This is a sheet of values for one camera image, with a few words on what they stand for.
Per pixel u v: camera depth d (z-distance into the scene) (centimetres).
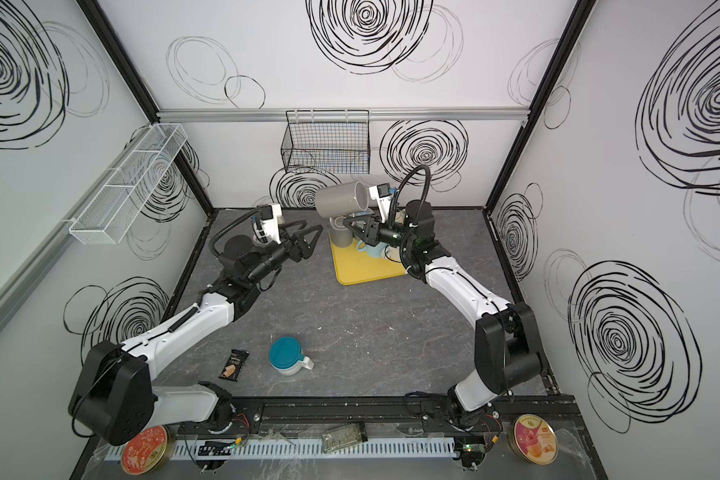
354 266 103
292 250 67
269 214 65
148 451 67
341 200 71
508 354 44
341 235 105
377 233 67
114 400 40
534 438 68
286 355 77
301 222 76
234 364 81
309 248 68
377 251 103
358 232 71
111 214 73
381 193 68
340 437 68
